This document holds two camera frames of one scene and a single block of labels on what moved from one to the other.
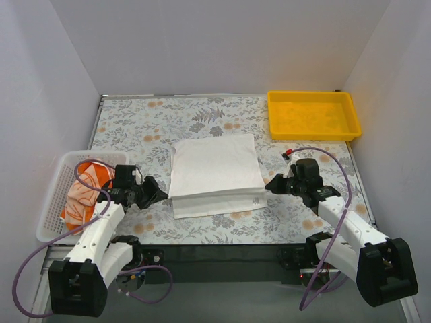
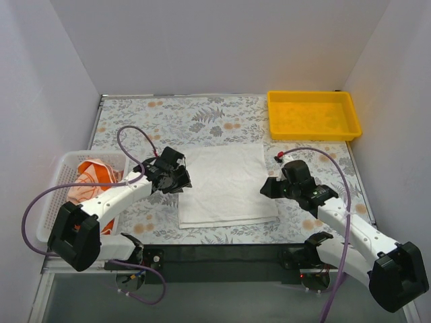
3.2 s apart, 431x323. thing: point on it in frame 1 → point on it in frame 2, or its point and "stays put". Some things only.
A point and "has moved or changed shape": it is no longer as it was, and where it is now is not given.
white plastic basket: [51, 227] stays put
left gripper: [143, 192] → [182, 176]
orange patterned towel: [81, 202] stays put
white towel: [217, 175] has moved or changed shape
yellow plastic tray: [312, 116] stays put
